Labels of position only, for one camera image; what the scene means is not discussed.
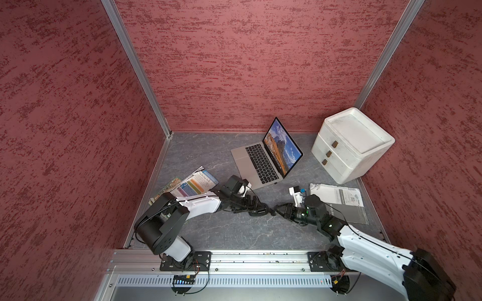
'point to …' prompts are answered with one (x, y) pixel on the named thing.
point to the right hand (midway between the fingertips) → (273, 212)
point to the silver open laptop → (268, 161)
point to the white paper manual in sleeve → (344, 202)
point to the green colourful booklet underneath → (167, 190)
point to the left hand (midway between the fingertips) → (254, 211)
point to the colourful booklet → (201, 181)
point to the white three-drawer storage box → (349, 142)
